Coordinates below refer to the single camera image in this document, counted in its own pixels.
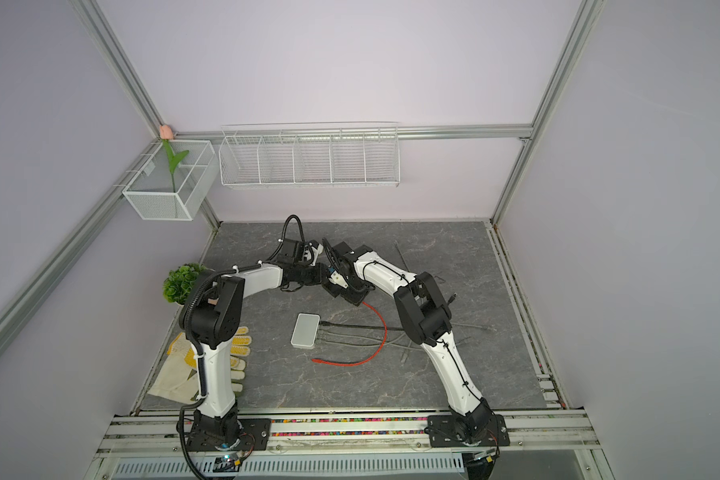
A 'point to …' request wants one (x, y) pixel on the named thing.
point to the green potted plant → (178, 284)
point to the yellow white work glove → (177, 377)
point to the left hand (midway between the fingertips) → (335, 277)
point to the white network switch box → (305, 330)
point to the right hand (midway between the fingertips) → (360, 297)
